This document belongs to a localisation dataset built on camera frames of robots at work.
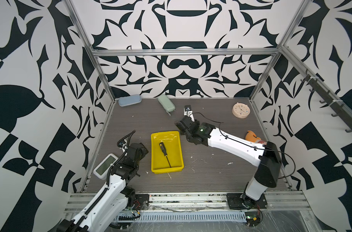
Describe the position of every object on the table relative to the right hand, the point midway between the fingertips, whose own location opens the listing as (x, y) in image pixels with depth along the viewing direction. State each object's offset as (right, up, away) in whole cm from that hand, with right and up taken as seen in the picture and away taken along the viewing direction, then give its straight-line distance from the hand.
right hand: (185, 120), depth 81 cm
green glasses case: (-13, +12, +34) cm, 38 cm away
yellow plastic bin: (-9, -14, +18) cm, 24 cm away
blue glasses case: (-47, +13, +34) cm, 60 cm away
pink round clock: (+44, +6, +30) cm, 53 cm away
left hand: (-28, -15, +3) cm, 32 cm away
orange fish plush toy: (+44, -11, +15) cm, 48 cm away
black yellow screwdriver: (-13, -17, +10) cm, 24 cm away
